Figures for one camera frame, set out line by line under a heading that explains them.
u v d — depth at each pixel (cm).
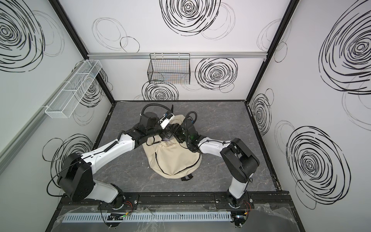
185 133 67
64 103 72
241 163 47
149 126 65
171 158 83
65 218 69
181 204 74
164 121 71
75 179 42
